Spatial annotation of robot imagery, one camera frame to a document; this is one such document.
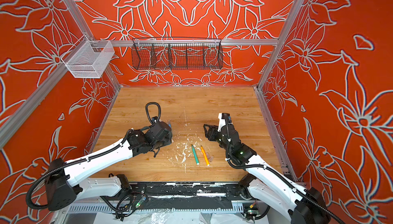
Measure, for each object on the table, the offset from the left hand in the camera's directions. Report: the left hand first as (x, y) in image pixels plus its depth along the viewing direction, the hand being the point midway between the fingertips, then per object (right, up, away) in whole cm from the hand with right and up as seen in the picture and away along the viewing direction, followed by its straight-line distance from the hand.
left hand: (171, 136), depth 78 cm
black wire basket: (+1, +50, +22) cm, 55 cm away
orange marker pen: (+18, -12, +6) cm, 23 cm away
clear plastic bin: (-54, +45, +14) cm, 71 cm away
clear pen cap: (+21, -13, +6) cm, 26 cm away
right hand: (+18, +6, -1) cm, 19 cm away
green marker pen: (+13, -13, +7) cm, 19 cm away
